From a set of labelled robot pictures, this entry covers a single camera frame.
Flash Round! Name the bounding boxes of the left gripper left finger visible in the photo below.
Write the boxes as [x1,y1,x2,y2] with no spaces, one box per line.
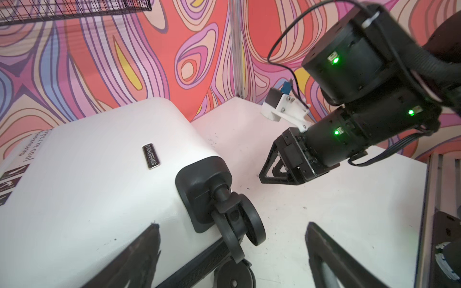
[84,223,160,288]

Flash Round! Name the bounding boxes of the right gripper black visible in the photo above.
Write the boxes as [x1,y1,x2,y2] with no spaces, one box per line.
[259,128,340,186]

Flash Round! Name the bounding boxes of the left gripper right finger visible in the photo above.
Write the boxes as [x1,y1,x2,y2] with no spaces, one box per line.
[305,222,386,288]

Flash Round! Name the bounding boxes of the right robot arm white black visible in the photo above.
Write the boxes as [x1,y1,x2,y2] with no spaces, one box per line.
[259,1,461,186]

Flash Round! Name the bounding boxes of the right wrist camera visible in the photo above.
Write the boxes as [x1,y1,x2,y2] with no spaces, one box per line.
[261,79,312,133]

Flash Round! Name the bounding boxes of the black wire basket on back wall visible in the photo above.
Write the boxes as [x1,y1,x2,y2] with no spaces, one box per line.
[1,0,152,26]

